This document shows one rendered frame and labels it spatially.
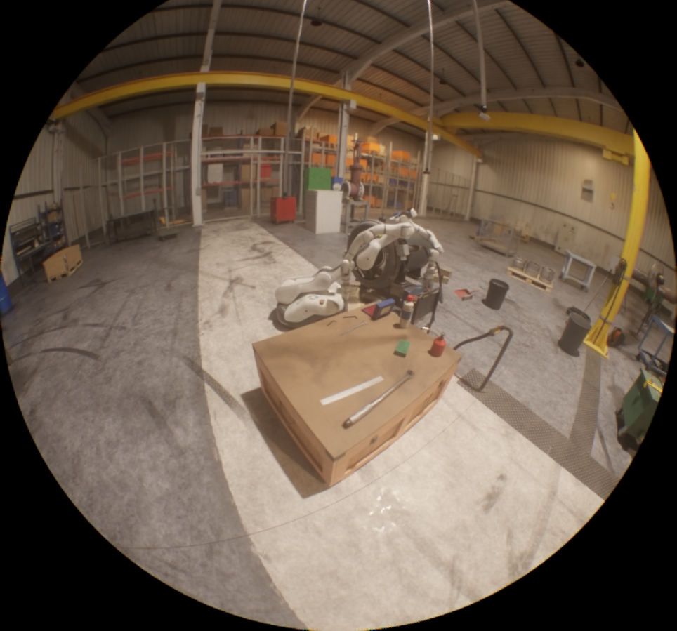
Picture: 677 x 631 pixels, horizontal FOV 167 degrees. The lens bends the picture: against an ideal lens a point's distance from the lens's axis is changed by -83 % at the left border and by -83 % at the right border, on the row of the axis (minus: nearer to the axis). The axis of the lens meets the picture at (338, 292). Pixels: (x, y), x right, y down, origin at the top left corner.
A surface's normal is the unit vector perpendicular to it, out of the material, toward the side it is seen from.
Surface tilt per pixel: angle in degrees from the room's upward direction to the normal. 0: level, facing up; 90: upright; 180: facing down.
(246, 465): 0
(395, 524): 0
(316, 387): 0
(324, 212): 90
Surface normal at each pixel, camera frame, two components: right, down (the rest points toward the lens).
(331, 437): 0.07, -0.89
